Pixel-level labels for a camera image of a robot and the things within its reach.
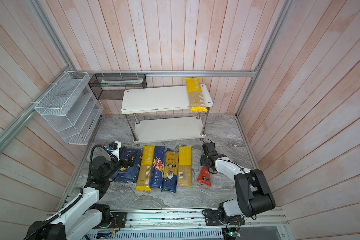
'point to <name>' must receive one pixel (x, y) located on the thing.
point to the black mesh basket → (111, 86)
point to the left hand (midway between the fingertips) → (131, 151)
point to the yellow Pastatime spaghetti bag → (144, 180)
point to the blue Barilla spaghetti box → (157, 170)
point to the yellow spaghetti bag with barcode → (184, 172)
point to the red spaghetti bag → (204, 176)
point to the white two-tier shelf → (164, 113)
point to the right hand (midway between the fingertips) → (205, 160)
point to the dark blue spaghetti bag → (170, 171)
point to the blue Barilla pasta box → (130, 174)
